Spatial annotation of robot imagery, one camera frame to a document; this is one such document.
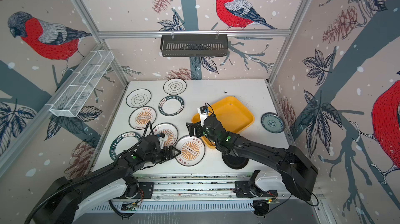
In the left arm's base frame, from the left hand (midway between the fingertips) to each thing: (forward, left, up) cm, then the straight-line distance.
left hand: (179, 152), depth 81 cm
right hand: (+13, -8, +12) cm, 20 cm away
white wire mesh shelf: (+15, +50, +25) cm, 58 cm away
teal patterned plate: (+21, -57, -5) cm, 61 cm away
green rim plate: (+35, +11, -6) cm, 37 cm away
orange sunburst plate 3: (+24, +30, -5) cm, 39 cm away
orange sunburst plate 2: (+15, +8, -5) cm, 18 cm away
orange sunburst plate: (+3, -6, -5) cm, 8 cm away
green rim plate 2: (+7, +34, -4) cm, 35 cm away
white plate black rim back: (+52, +10, -5) cm, 53 cm away
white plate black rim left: (+41, +35, -5) cm, 54 cm away
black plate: (-4, -30, -5) cm, 31 cm away
